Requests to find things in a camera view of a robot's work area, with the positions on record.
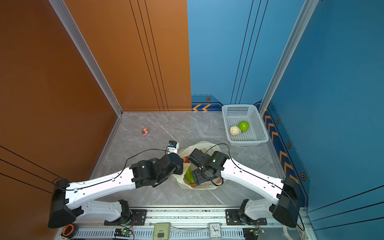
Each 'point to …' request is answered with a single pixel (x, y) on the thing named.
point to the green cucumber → (189, 176)
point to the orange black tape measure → (68, 231)
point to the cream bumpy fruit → (235, 130)
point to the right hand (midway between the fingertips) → (200, 178)
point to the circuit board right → (251, 233)
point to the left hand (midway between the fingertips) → (184, 159)
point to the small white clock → (214, 230)
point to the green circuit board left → (123, 232)
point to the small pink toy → (145, 131)
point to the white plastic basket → (257, 133)
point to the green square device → (161, 231)
